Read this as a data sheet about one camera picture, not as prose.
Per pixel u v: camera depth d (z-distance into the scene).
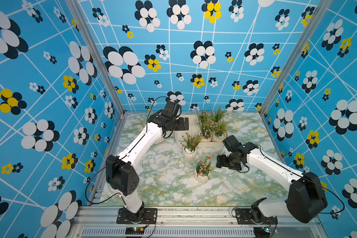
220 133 0.95
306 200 0.41
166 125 0.57
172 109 0.62
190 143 0.86
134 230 0.72
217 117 1.01
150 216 0.73
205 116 0.98
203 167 0.76
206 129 0.90
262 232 0.70
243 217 0.72
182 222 0.72
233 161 0.69
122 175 0.44
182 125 0.73
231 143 0.68
